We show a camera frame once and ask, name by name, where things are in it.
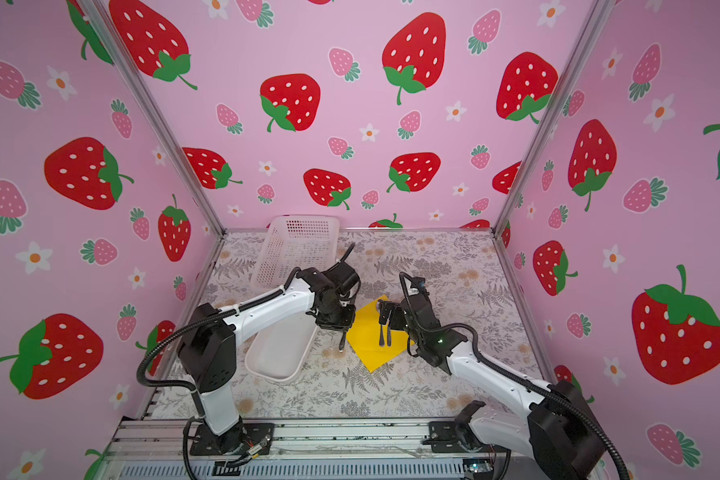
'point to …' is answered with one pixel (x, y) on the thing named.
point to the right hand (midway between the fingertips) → (392, 304)
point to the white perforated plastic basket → (294, 242)
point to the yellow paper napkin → (364, 336)
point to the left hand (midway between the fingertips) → (352, 328)
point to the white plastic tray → (280, 351)
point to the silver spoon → (381, 338)
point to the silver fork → (389, 337)
